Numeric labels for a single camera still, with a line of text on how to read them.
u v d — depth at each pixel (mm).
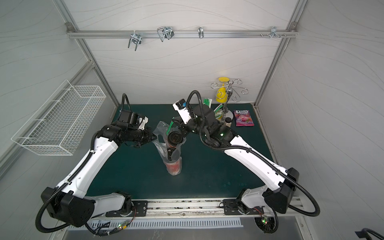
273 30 764
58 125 678
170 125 697
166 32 765
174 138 801
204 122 471
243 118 1091
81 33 816
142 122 638
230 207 713
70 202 368
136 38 789
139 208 736
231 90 910
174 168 797
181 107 530
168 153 717
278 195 376
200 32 781
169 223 703
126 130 563
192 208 751
